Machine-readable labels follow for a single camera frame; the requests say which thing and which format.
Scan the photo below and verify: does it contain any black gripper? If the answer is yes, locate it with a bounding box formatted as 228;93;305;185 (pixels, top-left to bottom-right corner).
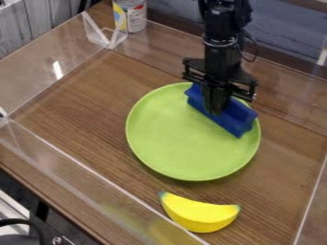
184;57;258;114

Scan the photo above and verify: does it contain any blue star-shaped block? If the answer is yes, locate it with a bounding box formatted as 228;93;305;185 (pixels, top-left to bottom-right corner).
185;83;258;138

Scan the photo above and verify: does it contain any green round plate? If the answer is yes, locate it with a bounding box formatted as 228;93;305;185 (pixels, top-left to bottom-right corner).
126;82;262;182

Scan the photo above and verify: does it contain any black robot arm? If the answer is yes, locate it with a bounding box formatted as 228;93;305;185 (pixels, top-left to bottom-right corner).
184;0;258;116

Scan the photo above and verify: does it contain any white can with label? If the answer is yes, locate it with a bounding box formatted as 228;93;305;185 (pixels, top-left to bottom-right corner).
113;0;147;33

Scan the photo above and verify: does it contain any yellow toy banana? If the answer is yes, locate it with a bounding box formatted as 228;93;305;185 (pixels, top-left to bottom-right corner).
159;191;241;234

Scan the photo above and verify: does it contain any clear acrylic enclosure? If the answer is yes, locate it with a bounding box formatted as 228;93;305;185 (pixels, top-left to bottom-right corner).
0;8;327;245

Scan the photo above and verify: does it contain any black cable lower left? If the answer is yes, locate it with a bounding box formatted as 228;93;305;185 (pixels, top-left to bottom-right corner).
0;217;45;245

